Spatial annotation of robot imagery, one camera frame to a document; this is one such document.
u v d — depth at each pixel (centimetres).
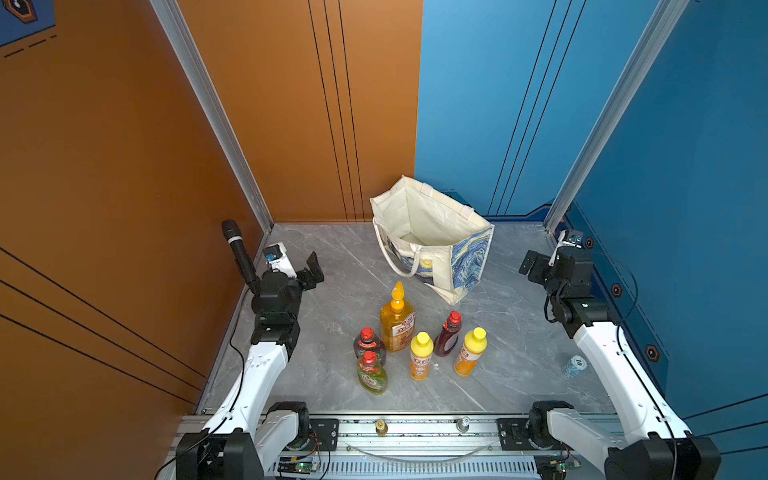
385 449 73
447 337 77
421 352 68
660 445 38
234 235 83
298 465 71
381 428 71
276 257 66
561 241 67
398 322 74
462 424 72
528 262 71
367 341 72
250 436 41
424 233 105
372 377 72
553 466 71
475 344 68
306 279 71
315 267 72
